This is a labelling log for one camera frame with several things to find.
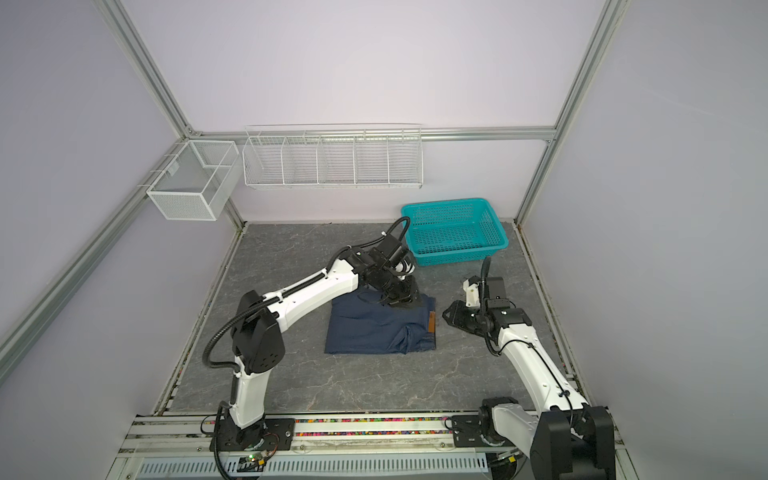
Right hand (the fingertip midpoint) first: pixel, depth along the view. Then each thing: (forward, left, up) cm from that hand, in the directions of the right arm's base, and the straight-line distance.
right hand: (450, 318), depth 84 cm
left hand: (-1, +8, +7) cm, 11 cm away
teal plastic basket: (+43, -7, -10) cm, 45 cm away
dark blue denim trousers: (+1, +26, -8) cm, 28 cm away
